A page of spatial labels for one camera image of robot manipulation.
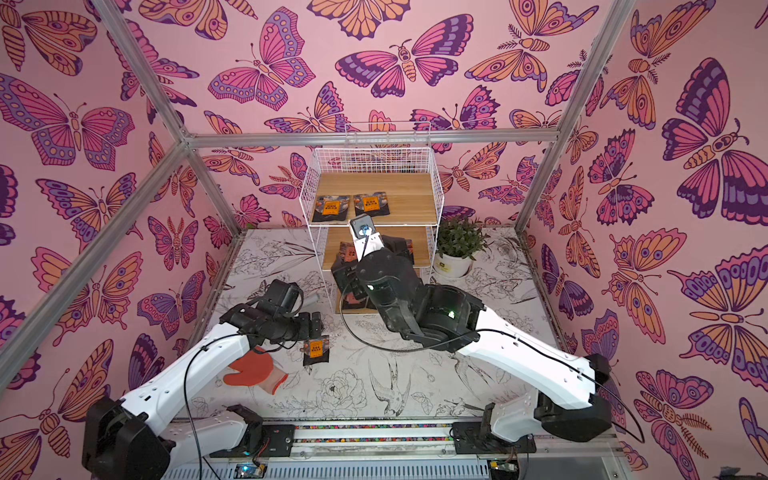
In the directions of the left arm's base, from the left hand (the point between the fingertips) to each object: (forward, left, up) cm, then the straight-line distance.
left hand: (313, 325), depth 82 cm
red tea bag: (+15, -9, +14) cm, 22 cm away
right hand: (-1, -15, +32) cm, 36 cm away
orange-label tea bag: (-3, +1, -10) cm, 11 cm away
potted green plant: (+24, -43, +8) cm, 50 cm away
